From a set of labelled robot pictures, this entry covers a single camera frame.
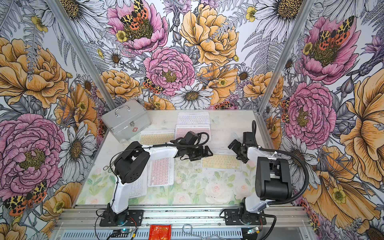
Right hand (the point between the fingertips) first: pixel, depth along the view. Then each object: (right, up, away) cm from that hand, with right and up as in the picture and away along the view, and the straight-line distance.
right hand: (232, 152), depth 95 cm
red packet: (-38, -32, -26) cm, 56 cm away
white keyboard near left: (-54, -17, -11) cm, 58 cm away
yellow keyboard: (-52, +9, +10) cm, 54 cm away
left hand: (-17, -3, -4) cm, 18 cm away
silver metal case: (-66, +21, +2) cm, 69 cm away
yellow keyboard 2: (-4, -6, -1) cm, 7 cm away
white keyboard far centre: (-25, +23, +21) cm, 39 cm away
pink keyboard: (-43, -10, -6) cm, 45 cm away
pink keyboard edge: (-33, +14, +13) cm, 38 cm away
